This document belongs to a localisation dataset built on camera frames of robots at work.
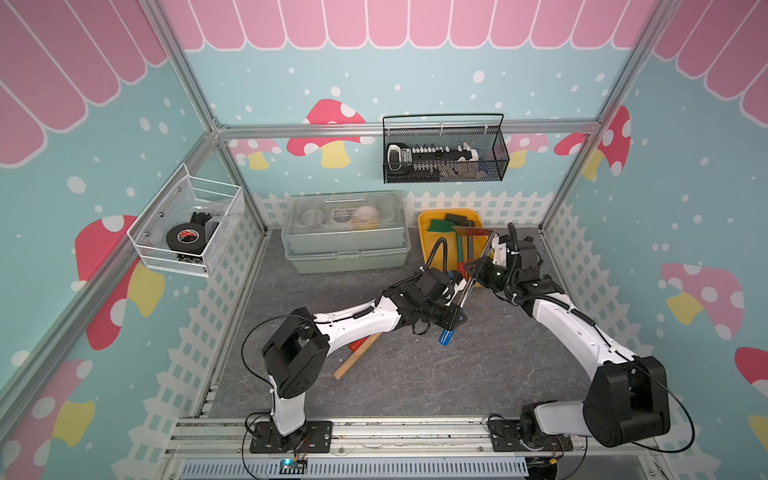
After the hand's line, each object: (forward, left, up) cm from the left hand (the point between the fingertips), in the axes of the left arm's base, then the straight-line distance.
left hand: (461, 322), depth 81 cm
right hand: (+15, -1, +7) cm, 16 cm away
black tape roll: (+10, +68, +21) cm, 72 cm away
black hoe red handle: (+47, -8, -8) cm, 49 cm away
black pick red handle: (-2, +29, -11) cm, 31 cm away
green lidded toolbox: (+27, +37, +6) cm, 46 cm away
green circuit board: (-32, +44, -16) cm, 56 cm away
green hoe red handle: (+45, -2, -9) cm, 46 cm away
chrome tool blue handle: (-4, +4, +1) cm, 6 cm away
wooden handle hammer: (-5, +29, -12) cm, 32 cm away
